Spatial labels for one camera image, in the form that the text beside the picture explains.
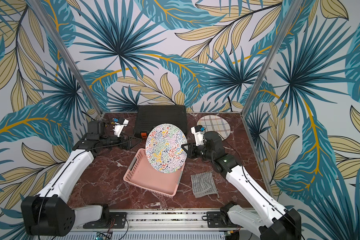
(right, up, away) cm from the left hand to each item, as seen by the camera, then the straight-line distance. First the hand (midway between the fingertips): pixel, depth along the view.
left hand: (135, 140), depth 76 cm
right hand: (+24, -2, -4) cm, 24 cm away
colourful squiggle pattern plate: (+14, -4, +1) cm, 15 cm away
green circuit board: (-15, -46, -5) cm, 49 cm away
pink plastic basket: (-1, -21, +14) cm, 25 cm away
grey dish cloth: (+36, -25, +5) cm, 44 cm away
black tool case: (0, +14, +33) cm, 36 cm away
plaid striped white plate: (+48, +10, +37) cm, 61 cm away
